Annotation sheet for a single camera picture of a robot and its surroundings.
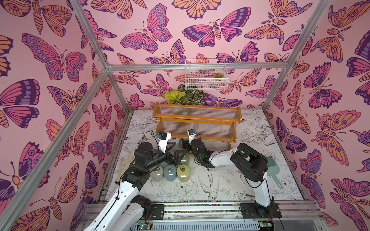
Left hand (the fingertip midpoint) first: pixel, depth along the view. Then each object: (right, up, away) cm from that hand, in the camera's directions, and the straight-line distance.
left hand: (181, 146), depth 70 cm
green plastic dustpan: (+56, -17, +19) cm, 62 cm away
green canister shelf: (+2, -10, +15) cm, 18 cm away
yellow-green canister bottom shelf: (+1, -16, +9) cm, 18 cm away
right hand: (+4, +3, +24) cm, 25 cm away
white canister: (-14, -17, +9) cm, 24 cm away
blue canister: (-7, -16, +9) cm, 20 cm away
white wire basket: (+15, +44, +25) cm, 53 cm away
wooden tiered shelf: (+24, +11, +40) cm, 48 cm away
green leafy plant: (0, +30, +29) cm, 41 cm away
